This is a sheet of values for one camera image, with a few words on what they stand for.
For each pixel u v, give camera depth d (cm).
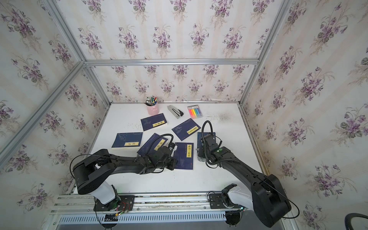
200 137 98
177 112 111
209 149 65
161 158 68
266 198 40
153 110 105
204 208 73
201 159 81
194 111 114
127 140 96
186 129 104
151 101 106
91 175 44
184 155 90
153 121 108
